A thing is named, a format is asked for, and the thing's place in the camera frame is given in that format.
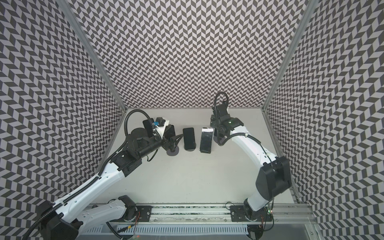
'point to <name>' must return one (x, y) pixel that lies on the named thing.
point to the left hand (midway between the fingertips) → (176, 131)
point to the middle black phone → (189, 138)
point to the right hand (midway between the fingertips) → (220, 123)
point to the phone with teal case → (206, 140)
